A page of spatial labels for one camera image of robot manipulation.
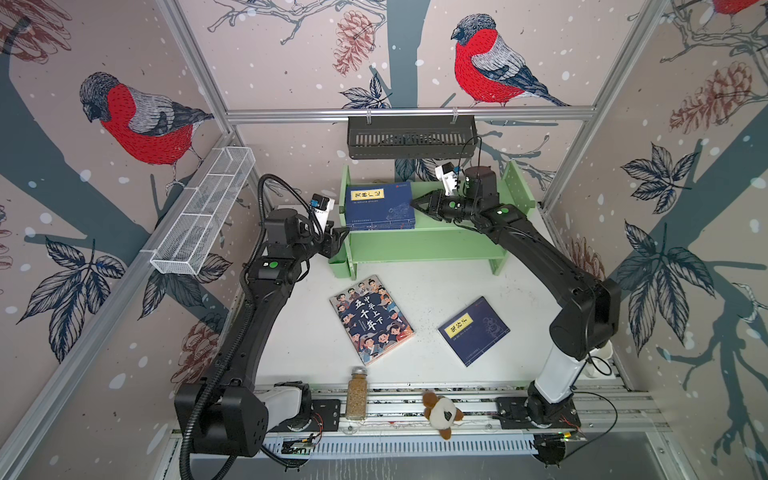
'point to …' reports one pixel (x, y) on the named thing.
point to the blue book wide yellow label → (379, 223)
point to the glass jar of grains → (357, 394)
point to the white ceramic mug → (598, 361)
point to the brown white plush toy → (441, 413)
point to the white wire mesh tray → (205, 210)
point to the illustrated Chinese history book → (371, 318)
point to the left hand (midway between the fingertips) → (337, 224)
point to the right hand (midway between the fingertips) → (408, 207)
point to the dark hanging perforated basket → (411, 136)
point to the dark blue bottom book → (474, 330)
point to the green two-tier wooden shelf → (513, 189)
